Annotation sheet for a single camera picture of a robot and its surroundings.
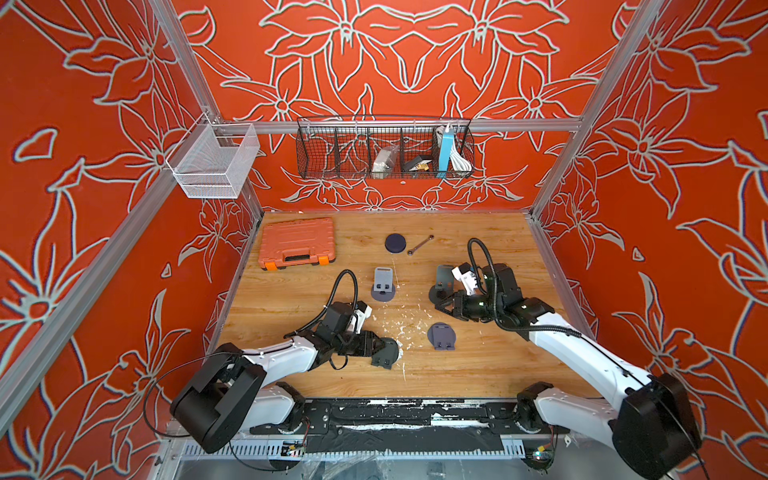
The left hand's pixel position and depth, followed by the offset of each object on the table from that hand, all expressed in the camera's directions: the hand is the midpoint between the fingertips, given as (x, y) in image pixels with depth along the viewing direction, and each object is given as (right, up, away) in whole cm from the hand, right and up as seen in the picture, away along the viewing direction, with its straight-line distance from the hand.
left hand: (382, 344), depth 83 cm
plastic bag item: (0, +53, +7) cm, 54 cm away
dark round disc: (+5, +29, +27) cm, 40 cm away
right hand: (+13, +12, -7) cm, 19 cm away
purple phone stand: (0, +14, +9) cm, 17 cm away
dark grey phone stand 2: (+1, -3, -2) cm, 3 cm away
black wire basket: (+1, +61, +12) cm, 62 cm away
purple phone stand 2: (+18, +1, +3) cm, 18 cm away
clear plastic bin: (-55, +55, +9) cm, 78 cm away
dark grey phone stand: (+20, +16, +9) cm, 27 cm away
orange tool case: (-34, +29, +20) cm, 49 cm away
